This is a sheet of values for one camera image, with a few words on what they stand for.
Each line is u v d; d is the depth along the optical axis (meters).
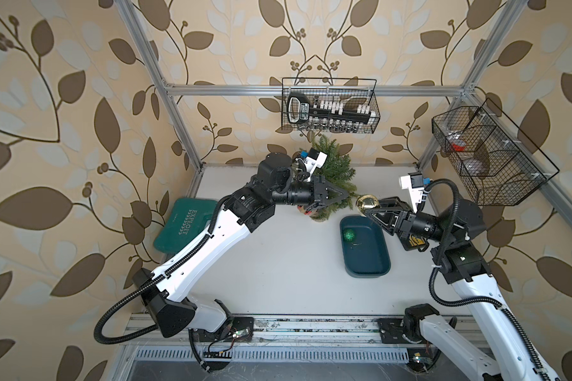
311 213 0.72
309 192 0.53
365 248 0.93
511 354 0.39
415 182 0.51
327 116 0.86
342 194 0.57
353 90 0.91
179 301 0.42
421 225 0.52
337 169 0.79
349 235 0.90
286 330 0.75
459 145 0.81
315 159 0.56
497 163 0.73
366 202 0.55
